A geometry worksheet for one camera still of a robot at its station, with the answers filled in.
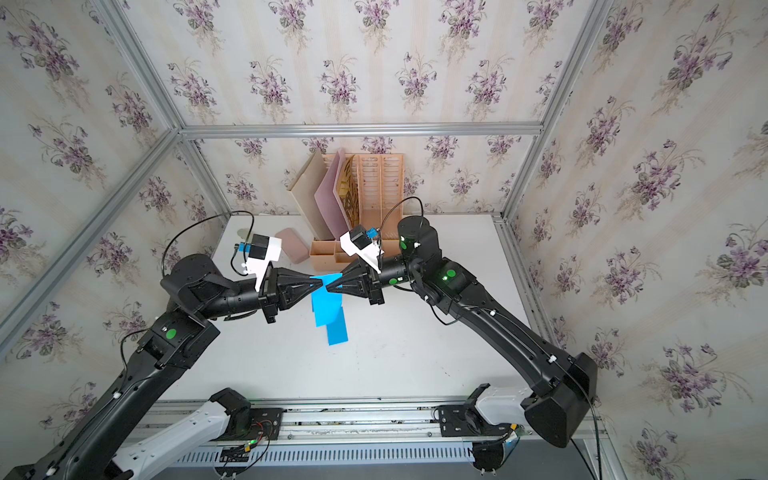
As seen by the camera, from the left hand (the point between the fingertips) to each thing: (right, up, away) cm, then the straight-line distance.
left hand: (320, 289), depth 53 cm
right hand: (+2, 0, +3) cm, 4 cm away
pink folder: (-7, +22, +37) cm, 44 cm away
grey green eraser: (-43, +12, +58) cm, 74 cm away
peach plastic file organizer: (+10, +24, +75) cm, 79 cm away
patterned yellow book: (-1, +26, +49) cm, 55 cm away
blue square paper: (-3, -19, +38) cm, 43 cm away
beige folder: (-14, +24, +37) cm, 47 cm away
